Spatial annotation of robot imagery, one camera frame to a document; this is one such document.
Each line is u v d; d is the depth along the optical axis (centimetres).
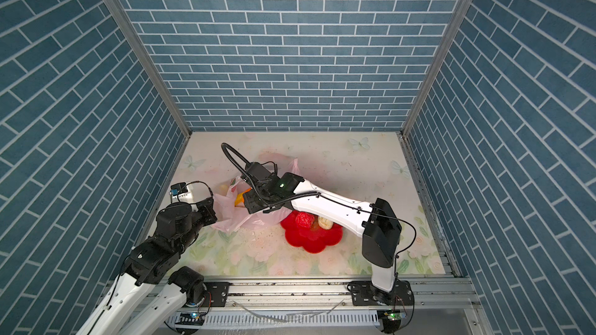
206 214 64
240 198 91
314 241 85
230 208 82
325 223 85
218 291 74
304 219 84
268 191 57
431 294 75
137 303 47
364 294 74
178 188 62
